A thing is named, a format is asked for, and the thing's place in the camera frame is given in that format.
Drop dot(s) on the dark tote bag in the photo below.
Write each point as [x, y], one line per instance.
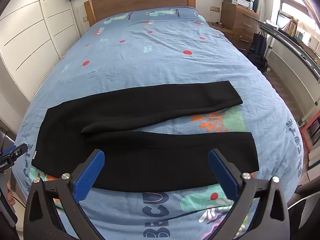
[259, 43]

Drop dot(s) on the grey metal rail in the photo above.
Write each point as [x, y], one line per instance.
[295, 46]

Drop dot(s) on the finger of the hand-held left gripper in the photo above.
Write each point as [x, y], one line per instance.
[17, 153]
[15, 148]

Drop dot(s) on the blue printed bed sheet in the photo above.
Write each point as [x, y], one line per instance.
[162, 62]

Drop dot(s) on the white wardrobe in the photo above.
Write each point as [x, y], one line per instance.
[30, 30]

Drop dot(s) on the person's left hand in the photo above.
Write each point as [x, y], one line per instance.
[10, 195]

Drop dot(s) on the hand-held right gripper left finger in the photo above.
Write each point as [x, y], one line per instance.
[91, 172]

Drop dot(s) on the wooden dresser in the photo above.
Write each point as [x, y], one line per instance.
[237, 20]

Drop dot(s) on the red shelf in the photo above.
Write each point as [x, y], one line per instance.
[306, 132]

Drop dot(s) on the black pants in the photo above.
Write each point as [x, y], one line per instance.
[150, 155]

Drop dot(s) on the wooden headboard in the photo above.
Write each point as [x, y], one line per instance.
[140, 0]

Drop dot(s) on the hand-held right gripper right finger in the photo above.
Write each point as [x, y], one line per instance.
[221, 170]

